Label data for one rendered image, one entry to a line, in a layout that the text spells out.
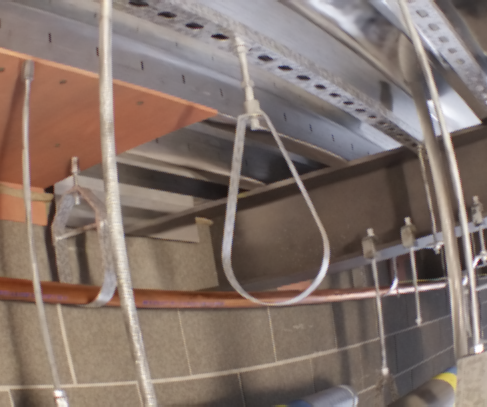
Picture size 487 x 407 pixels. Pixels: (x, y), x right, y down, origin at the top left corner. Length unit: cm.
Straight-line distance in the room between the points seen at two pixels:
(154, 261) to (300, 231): 34
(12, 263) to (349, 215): 81
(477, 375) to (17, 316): 90
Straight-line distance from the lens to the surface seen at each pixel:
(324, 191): 166
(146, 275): 157
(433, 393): 83
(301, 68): 94
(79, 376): 135
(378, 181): 161
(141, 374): 39
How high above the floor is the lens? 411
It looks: 12 degrees up
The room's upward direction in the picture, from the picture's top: 9 degrees counter-clockwise
